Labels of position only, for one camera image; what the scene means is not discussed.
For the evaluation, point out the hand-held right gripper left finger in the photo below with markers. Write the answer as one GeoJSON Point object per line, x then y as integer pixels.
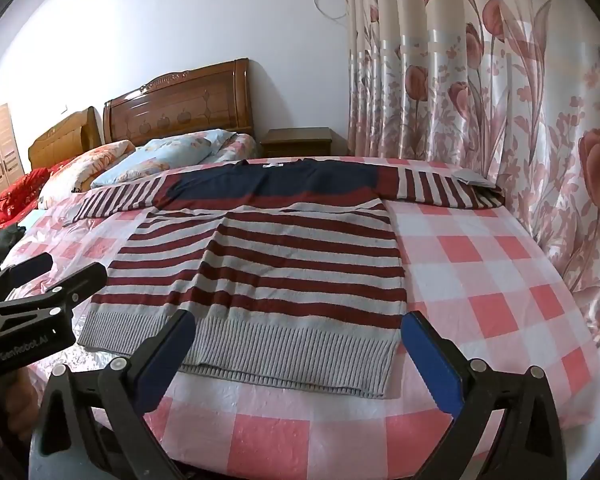
{"type": "Point", "coordinates": [165, 360]}

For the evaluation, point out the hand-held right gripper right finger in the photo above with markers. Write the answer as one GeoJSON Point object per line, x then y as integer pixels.
{"type": "Point", "coordinates": [430, 360]}

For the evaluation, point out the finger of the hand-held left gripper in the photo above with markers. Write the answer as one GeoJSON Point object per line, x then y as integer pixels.
{"type": "Point", "coordinates": [65, 287]}
{"type": "Point", "coordinates": [25, 267]}

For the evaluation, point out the red grey striped sweater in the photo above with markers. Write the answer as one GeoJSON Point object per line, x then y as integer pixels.
{"type": "Point", "coordinates": [290, 260]}

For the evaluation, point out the person's left hand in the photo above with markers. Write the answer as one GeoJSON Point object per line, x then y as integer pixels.
{"type": "Point", "coordinates": [22, 400]}

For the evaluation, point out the dark green cloth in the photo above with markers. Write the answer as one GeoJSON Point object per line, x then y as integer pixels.
{"type": "Point", "coordinates": [5, 242]}

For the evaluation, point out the red cloth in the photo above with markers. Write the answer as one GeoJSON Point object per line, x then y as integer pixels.
{"type": "Point", "coordinates": [22, 190]}

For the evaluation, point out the pink white checked blanket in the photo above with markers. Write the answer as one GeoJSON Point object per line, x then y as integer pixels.
{"type": "Point", "coordinates": [480, 270]}

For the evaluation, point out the light wooden wardrobe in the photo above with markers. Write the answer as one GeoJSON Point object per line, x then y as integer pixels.
{"type": "Point", "coordinates": [0, 160]}

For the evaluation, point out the pink floral pillow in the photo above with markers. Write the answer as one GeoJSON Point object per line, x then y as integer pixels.
{"type": "Point", "coordinates": [87, 165]}

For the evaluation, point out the small wooden headboard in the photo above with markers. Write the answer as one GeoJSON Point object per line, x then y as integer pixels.
{"type": "Point", "coordinates": [62, 140]}

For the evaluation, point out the light blue floral pillow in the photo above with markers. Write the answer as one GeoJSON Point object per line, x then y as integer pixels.
{"type": "Point", "coordinates": [165, 157]}

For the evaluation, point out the large carved wooden headboard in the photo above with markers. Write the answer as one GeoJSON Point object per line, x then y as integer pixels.
{"type": "Point", "coordinates": [180, 105]}

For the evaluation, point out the dark wooden nightstand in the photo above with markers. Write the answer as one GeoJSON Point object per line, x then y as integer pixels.
{"type": "Point", "coordinates": [297, 142]}

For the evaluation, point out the pink tulip print curtain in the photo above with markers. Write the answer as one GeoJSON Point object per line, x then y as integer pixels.
{"type": "Point", "coordinates": [480, 85]}

